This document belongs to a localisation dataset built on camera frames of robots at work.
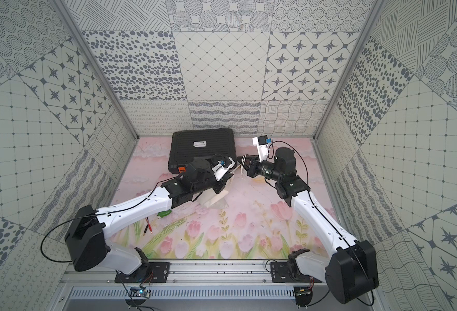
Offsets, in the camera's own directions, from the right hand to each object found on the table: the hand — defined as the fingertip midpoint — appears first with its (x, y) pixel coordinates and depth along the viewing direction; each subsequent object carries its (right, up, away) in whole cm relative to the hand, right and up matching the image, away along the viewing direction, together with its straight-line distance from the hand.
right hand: (239, 158), depth 73 cm
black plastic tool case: (-28, +6, +35) cm, 45 cm away
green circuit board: (-37, -49, -3) cm, 62 cm away
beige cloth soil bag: (-11, -18, +9) cm, 23 cm away
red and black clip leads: (-41, -30, +12) cm, 52 cm away
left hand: (-5, -4, +5) cm, 8 cm away
